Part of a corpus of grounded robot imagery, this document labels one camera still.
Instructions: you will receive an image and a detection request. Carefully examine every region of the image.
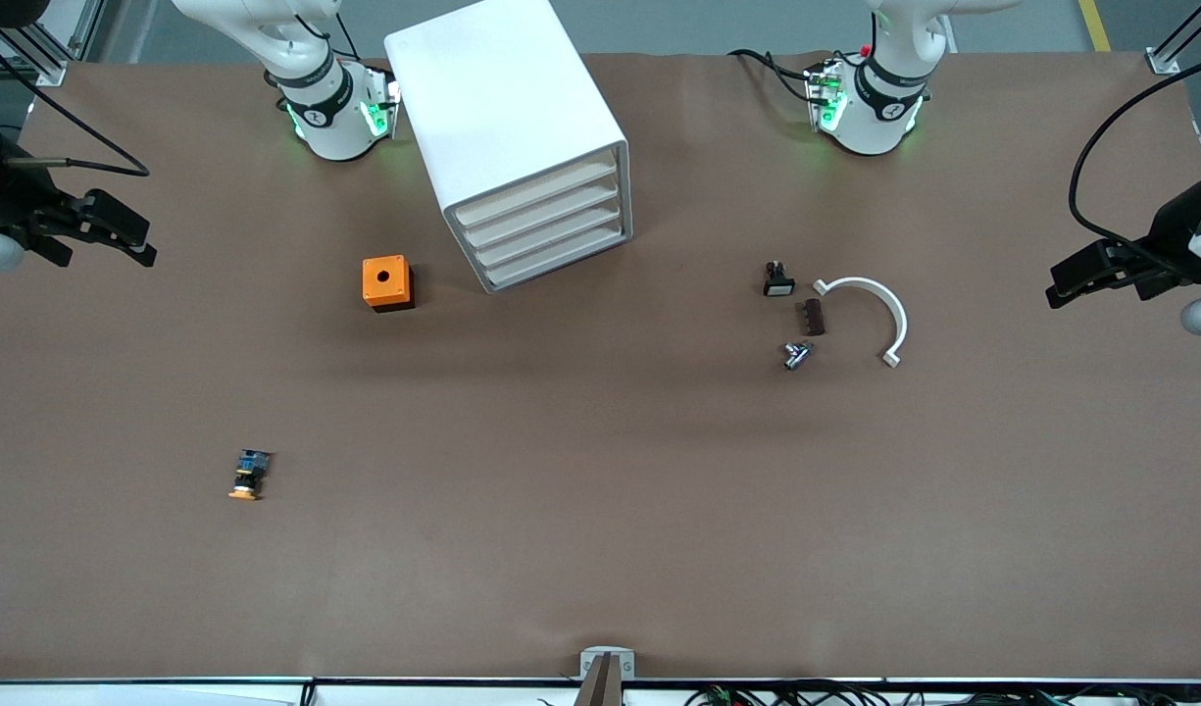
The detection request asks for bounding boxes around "orange box with hole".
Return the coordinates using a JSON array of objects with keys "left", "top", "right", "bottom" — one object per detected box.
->
[{"left": 362, "top": 255, "right": 416, "bottom": 313}]

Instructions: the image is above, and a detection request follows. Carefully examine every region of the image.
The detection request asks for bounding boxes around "white half-ring clamp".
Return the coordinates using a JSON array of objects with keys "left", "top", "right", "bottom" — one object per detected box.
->
[{"left": 813, "top": 277, "right": 909, "bottom": 369}]

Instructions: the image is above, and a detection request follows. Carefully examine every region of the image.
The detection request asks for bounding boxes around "aluminium frame post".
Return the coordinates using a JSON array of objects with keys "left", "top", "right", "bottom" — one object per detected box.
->
[
  {"left": 12, "top": 0, "right": 106, "bottom": 87},
  {"left": 1147, "top": 0, "right": 1201, "bottom": 76}
]

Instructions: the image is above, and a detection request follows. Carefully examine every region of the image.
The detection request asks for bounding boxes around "yellow and blue push button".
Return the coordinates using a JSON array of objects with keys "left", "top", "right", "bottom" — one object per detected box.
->
[{"left": 228, "top": 448, "right": 275, "bottom": 502}]

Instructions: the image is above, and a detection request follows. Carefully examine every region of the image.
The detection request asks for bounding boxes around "black arm base cable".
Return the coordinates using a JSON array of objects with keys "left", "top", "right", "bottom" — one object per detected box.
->
[{"left": 727, "top": 47, "right": 819, "bottom": 104}]

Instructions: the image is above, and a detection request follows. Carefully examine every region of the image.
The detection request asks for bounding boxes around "brown camera support strut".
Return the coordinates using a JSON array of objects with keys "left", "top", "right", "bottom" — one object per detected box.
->
[{"left": 574, "top": 653, "right": 624, "bottom": 706}]

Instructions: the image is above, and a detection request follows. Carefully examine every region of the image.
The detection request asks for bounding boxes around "grey metal mounting bracket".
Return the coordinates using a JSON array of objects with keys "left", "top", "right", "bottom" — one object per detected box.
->
[{"left": 580, "top": 646, "right": 636, "bottom": 680}]

